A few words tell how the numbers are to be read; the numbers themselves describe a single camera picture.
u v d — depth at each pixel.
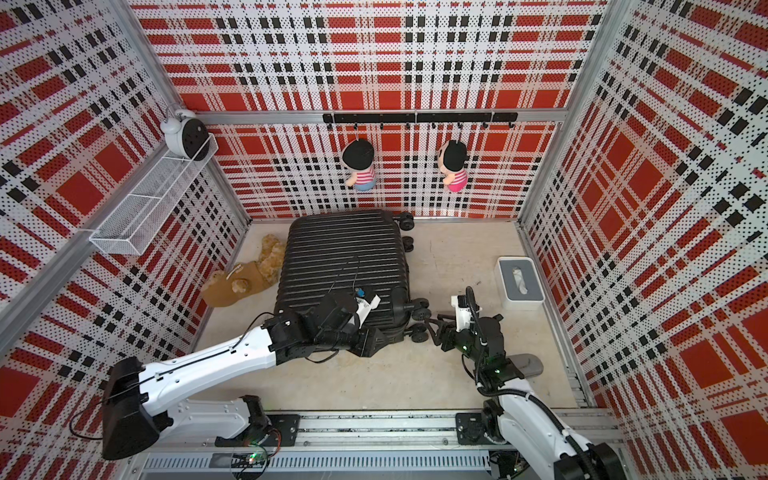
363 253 0.82
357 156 0.93
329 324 0.56
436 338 0.75
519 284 0.96
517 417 0.55
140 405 0.40
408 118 0.88
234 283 0.88
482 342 0.62
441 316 0.82
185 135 0.78
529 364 0.82
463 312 0.73
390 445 0.72
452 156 0.95
